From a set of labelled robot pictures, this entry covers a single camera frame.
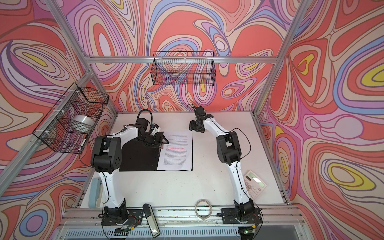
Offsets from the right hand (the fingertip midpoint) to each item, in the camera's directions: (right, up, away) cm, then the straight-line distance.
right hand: (194, 130), depth 106 cm
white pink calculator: (+33, -29, -24) cm, 50 cm away
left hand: (-20, -8, -9) cm, 23 cm away
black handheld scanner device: (-20, -42, -36) cm, 59 cm away
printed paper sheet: (-11, -16, -10) cm, 22 cm away
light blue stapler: (-52, -32, -29) cm, 67 cm away
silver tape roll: (-55, +6, -33) cm, 65 cm away
